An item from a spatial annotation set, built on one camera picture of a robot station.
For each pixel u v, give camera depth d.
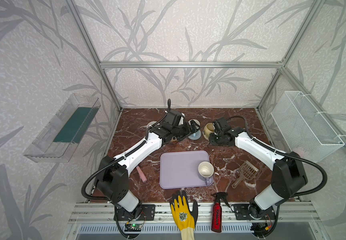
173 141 0.77
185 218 0.71
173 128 0.67
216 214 0.71
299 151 0.72
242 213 0.73
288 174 0.44
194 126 0.72
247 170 0.89
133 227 0.71
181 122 0.66
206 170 0.86
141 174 0.85
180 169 0.90
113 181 0.43
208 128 0.87
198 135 1.05
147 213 0.74
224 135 0.66
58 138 0.63
